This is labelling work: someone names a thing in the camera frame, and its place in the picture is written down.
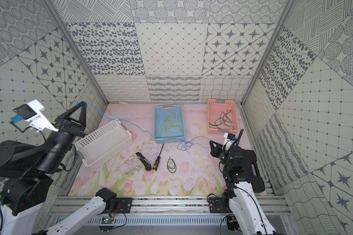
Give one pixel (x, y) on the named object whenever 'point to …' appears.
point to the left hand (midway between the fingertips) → (87, 103)
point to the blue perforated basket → (160, 115)
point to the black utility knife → (147, 164)
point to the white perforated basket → (104, 144)
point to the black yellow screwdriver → (157, 161)
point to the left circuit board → (105, 220)
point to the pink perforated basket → (222, 117)
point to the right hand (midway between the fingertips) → (209, 143)
